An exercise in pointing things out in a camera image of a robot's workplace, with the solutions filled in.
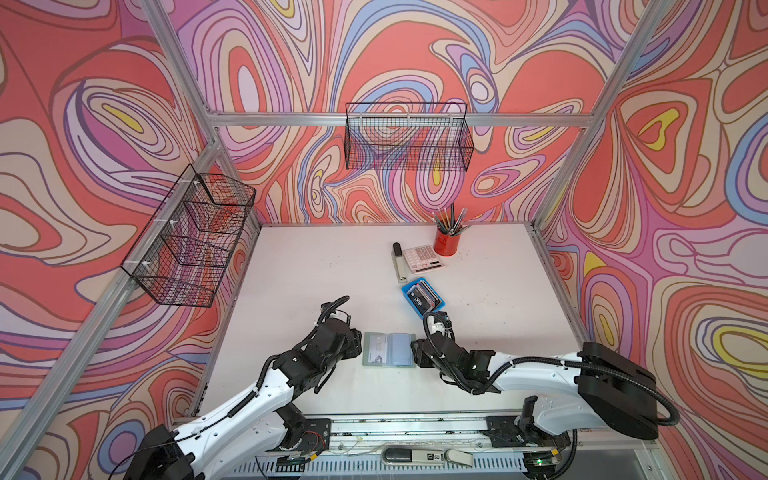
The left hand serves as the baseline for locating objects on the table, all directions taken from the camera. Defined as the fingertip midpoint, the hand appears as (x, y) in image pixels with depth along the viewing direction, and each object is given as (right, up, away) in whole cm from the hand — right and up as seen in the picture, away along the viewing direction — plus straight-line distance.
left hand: (361, 334), depth 82 cm
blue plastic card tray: (+14, +12, +16) cm, 24 cm away
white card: (+4, -6, +5) cm, 9 cm away
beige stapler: (+12, +19, +22) cm, 32 cm away
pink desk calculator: (+20, +20, +25) cm, 38 cm away
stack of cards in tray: (+19, +8, +13) cm, 24 cm away
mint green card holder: (+8, -6, +5) cm, 11 cm away
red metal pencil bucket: (+29, +26, +27) cm, 47 cm away
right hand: (+17, -6, +3) cm, 18 cm away
